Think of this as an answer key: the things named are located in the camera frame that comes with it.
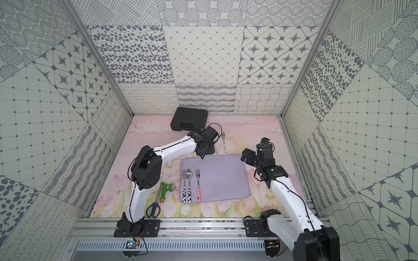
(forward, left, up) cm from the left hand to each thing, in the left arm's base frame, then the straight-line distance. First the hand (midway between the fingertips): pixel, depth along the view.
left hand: (211, 148), depth 94 cm
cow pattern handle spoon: (-15, +12, -4) cm, 20 cm away
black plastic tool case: (+25, +18, -2) cm, 31 cm away
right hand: (-9, -21, +6) cm, 24 cm away
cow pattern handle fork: (-23, +14, -7) cm, 27 cm away
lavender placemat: (-15, -6, -8) cm, 18 cm away
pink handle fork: (-12, +8, -8) cm, 16 cm away
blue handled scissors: (-33, +28, -8) cm, 43 cm away
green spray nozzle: (-22, +24, -4) cm, 33 cm away
